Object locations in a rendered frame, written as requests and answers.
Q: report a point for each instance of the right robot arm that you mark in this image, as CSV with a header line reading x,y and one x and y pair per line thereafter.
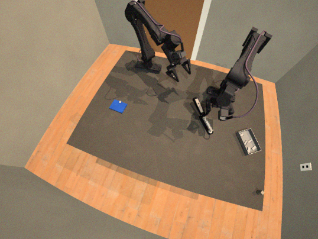
x,y
143,17

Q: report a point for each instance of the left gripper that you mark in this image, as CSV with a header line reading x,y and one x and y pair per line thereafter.
x,y
224,110

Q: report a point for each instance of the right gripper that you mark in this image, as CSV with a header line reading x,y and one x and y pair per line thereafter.
x,y
183,61

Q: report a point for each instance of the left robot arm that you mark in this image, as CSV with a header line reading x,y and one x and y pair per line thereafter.
x,y
238,76

